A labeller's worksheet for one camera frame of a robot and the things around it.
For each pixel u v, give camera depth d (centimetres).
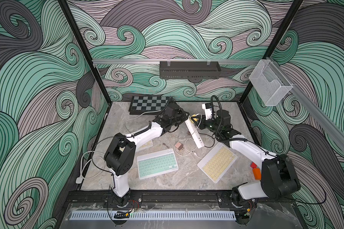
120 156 47
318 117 59
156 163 86
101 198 72
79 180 82
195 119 80
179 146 92
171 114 66
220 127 65
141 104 114
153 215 70
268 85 79
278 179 43
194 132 81
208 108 73
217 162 86
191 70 107
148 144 95
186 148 92
